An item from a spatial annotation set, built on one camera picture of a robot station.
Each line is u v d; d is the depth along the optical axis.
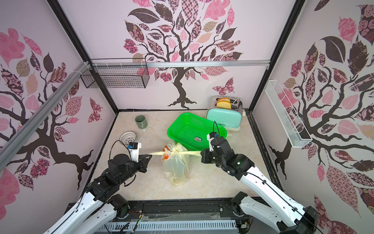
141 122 1.05
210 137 0.67
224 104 0.98
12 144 0.51
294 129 0.76
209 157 0.63
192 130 1.07
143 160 0.64
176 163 0.70
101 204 0.50
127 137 1.00
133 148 0.62
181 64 0.92
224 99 1.00
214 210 0.75
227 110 0.98
